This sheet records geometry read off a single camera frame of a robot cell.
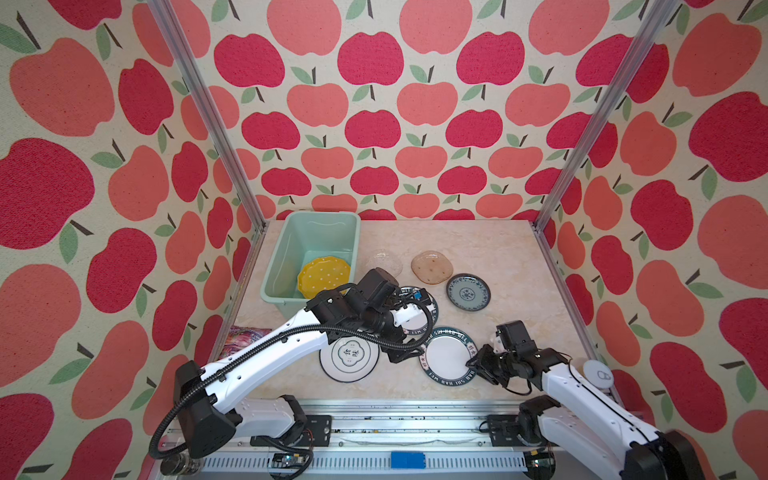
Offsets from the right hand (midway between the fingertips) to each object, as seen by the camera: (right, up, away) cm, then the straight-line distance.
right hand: (474, 364), depth 84 cm
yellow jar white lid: (+31, 0, -6) cm, 32 cm away
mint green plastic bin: (-53, +32, +30) cm, 69 cm away
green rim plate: (-7, +1, +5) cm, 9 cm away
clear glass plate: (-25, +29, +27) cm, 47 cm away
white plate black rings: (-36, +1, +2) cm, 36 cm away
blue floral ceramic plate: (+3, +19, +17) cm, 26 cm away
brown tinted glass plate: (-8, +27, +24) cm, 37 cm away
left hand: (-18, +13, -16) cm, 27 cm away
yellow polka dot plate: (-48, +25, +21) cm, 58 cm away
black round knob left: (-69, -13, -22) cm, 73 cm away
